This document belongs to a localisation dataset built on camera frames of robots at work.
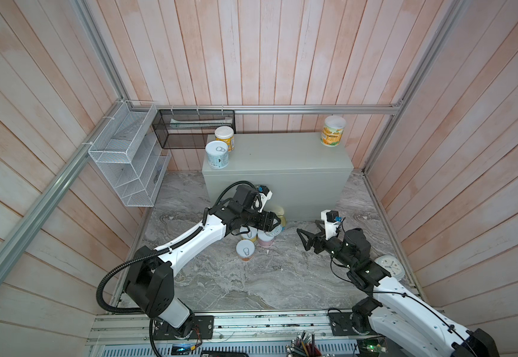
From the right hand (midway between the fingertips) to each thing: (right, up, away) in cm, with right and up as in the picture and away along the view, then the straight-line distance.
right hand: (307, 225), depth 78 cm
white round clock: (+34, -17, +7) cm, 39 cm away
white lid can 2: (-20, -5, +12) cm, 24 cm away
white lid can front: (-12, -2, 0) cm, 12 cm away
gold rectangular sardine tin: (-6, -1, +20) cm, 21 cm away
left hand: (-13, 0, +1) cm, 13 cm away
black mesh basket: (-54, +42, +25) cm, 73 cm away
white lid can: (-15, -7, +11) cm, 20 cm away
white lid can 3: (-23, -11, +8) cm, 26 cm away
